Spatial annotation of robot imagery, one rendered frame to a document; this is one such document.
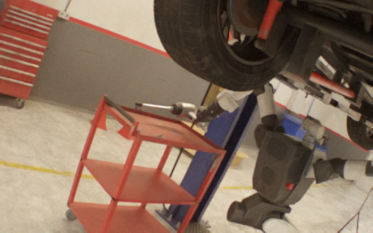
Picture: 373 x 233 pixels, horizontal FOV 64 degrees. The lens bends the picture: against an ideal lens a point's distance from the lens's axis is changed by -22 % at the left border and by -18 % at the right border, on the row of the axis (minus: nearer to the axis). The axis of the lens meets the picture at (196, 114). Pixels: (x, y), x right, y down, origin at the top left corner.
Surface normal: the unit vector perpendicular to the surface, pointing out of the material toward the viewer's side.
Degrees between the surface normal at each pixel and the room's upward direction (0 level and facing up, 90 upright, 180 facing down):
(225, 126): 90
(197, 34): 110
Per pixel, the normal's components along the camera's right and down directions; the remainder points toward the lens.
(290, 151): -0.77, -0.21
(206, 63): 0.23, 0.70
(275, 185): -0.84, 0.04
